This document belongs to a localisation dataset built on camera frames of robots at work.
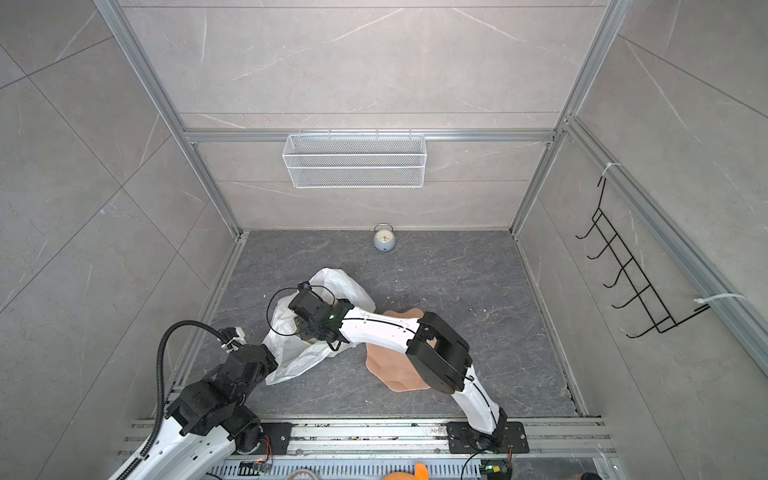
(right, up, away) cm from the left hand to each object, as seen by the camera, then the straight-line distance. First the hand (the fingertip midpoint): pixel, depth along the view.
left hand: (272, 343), depth 78 cm
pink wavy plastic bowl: (+33, -9, +7) cm, 35 cm away
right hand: (+7, +4, +9) cm, 12 cm away
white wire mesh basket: (+19, +56, +23) cm, 64 cm away
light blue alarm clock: (+29, +31, +36) cm, 56 cm away
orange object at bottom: (+39, -26, -12) cm, 48 cm away
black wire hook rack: (+88, +12, -17) cm, 90 cm away
